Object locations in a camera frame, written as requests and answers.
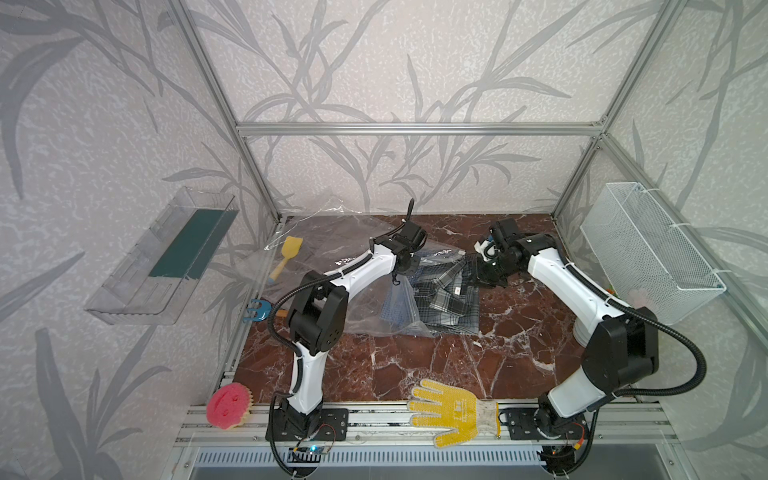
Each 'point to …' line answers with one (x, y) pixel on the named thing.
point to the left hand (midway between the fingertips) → (405, 264)
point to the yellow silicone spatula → (290, 249)
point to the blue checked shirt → (398, 303)
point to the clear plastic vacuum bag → (329, 235)
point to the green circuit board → (314, 449)
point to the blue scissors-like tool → (261, 313)
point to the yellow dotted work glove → (460, 411)
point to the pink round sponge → (229, 405)
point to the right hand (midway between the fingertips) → (466, 279)
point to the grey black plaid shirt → (446, 292)
